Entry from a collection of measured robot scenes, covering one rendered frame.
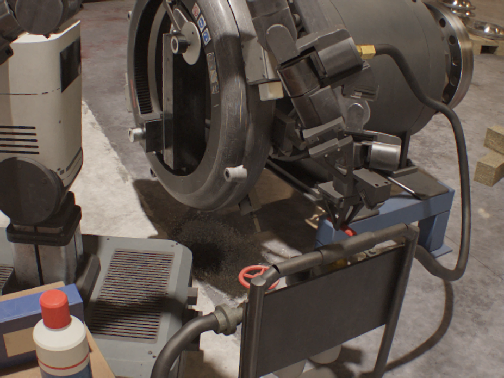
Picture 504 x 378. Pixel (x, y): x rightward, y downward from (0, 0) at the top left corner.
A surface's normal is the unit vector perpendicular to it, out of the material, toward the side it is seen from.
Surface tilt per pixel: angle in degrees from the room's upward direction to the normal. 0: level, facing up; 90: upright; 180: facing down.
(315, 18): 68
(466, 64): 79
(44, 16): 90
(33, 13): 90
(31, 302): 13
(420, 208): 90
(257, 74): 90
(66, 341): 42
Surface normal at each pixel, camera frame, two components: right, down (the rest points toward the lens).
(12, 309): 0.16, -0.79
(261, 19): -0.01, 0.44
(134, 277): 0.05, -0.90
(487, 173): -0.70, 0.28
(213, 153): -0.85, 0.19
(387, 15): 0.39, -0.40
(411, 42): 0.47, -0.09
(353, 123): -0.20, 0.07
